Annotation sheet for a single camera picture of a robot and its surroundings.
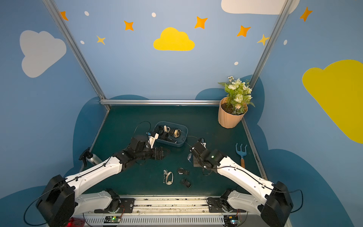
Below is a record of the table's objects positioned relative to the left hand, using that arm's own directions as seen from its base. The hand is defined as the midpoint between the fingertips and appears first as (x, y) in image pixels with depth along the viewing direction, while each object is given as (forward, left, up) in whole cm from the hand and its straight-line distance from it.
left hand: (167, 150), depth 80 cm
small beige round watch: (+19, -5, -10) cm, 22 cm away
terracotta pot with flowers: (+35, -45, +1) cm, 57 cm away
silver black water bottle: (-4, +44, -4) cm, 44 cm away
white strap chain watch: (-11, -1, -14) cm, 18 cm away
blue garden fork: (+7, -50, -15) cm, 53 cm away
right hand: (-2, -19, -3) cm, 20 cm away
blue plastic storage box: (+20, +1, -12) cm, 23 cm away
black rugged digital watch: (+23, +9, -12) cm, 28 cm away
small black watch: (-13, -10, -11) cm, 20 cm away
